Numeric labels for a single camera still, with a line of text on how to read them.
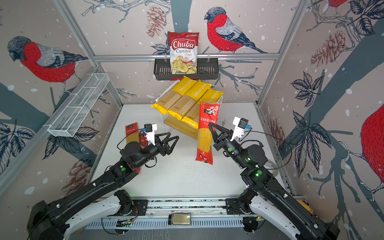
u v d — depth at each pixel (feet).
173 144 2.08
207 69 3.11
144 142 3.19
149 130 2.01
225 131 1.79
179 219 2.20
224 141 1.67
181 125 2.88
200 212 2.39
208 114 1.84
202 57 3.03
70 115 2.41
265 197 1.60
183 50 2.78
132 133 3.30
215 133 1.94
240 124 1.67
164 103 2.39
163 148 1.98
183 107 2.34
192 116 2.20
